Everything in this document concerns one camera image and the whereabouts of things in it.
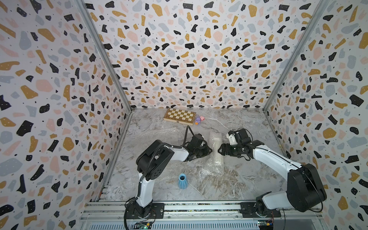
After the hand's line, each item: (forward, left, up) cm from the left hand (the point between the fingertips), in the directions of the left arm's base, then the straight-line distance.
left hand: (215, 150), depth 92 cm
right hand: (-2, -4, +4) cm, 6 cm away
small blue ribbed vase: (-21, +20, +6) cm, 30 cm away
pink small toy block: (+30, +7, -2) cm, 31 cm away
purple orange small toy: (+27, +11, -1) cm, 29 cm away
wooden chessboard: (+31, +24, -1) cm, 39 cm away
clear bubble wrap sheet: (-9, +2, 0) cm, 9 cm away
